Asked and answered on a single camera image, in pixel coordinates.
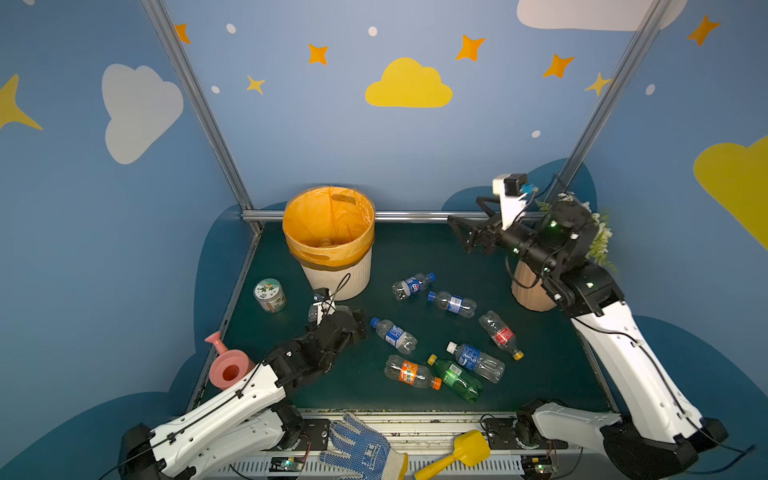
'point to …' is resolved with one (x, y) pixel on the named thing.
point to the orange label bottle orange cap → (410, 373)
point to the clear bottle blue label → (402, 340)
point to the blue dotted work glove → (373, 458)
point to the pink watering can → (228, 365)
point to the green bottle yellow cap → (457, 380)
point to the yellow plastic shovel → (470, 447)
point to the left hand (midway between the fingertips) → (355, 317)
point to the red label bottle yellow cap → (501, 334)
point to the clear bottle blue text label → (454, 304)
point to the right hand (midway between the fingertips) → (474, 201)
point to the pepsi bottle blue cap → (403, 289)
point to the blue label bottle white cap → (489, 368)
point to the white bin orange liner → (330, 231)
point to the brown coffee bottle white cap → (326, 242)
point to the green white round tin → (269, 293)
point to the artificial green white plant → (603, 235)
